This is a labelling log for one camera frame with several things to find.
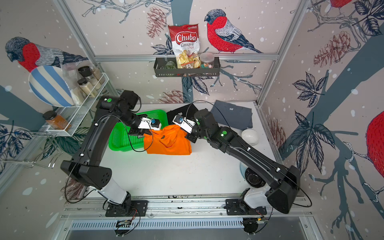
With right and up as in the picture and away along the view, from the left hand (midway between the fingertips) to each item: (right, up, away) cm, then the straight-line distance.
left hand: (151, 125), depth 73 cm
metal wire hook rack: (-46, -13, -5) cm, 48 cm away
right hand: (+16, +1, -2) cm, 16 cm away
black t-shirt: (+16, +9, +46) cm, 49 cm away
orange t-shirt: (+10, -7, -1) cm, 12 cm away
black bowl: (+55, -31, +8) cm, 63 cm away
